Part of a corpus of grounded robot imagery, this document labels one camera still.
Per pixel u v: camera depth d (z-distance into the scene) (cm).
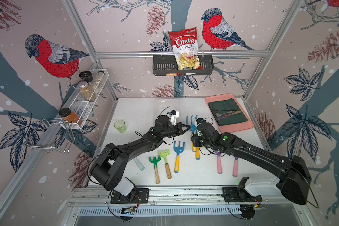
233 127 102
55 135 60
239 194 66
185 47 83
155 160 86
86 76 74
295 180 39
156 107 107
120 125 100
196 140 71
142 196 73
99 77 86
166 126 68
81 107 75
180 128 73
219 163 83
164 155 88
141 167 83
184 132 76
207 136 61
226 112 111
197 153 88
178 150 89
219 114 107
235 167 82
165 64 95
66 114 59
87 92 72
